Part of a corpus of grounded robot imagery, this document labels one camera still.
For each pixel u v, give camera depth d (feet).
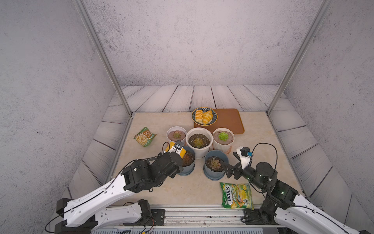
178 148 1.82
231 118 3.76
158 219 2.38
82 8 2.30
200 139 3.01
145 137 3.43
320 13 2.38
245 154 1.91
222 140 2.99
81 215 1.27
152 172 1.46
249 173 2.01
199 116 3.67
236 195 2.57
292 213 1.65
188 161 2.75
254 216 2.39
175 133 3.05
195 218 2.43
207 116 3.65
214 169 2.71
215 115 3.77
